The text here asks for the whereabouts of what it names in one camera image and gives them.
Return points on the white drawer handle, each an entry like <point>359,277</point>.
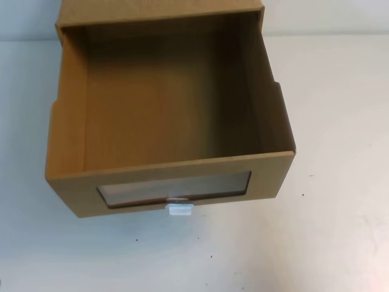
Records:
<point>179,207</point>

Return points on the brown cardboard shoebox drawer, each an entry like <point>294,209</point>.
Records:
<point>167,111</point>

